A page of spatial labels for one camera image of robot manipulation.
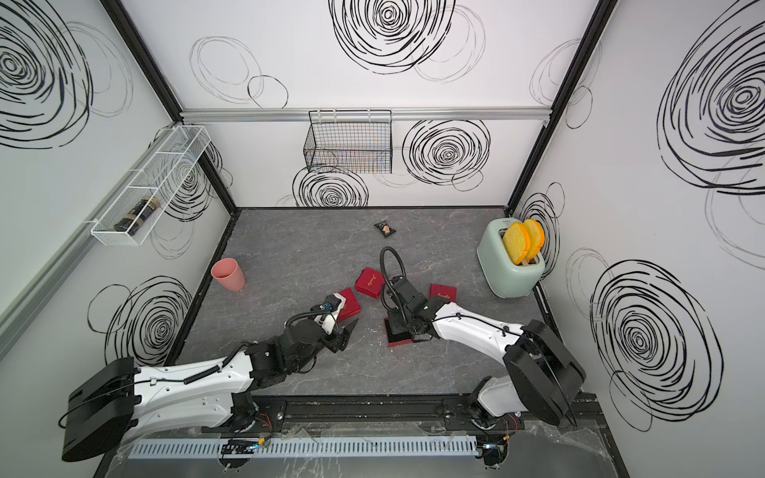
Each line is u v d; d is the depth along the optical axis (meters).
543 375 0.42
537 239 0.82
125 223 0.66
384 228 1.12
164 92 0.85
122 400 0.42
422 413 0.78
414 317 0.65
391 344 0.84
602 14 0.72
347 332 0.70
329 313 0.64
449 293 0.96
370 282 0.96
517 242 0.85
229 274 0.89
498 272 0.86
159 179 0.74
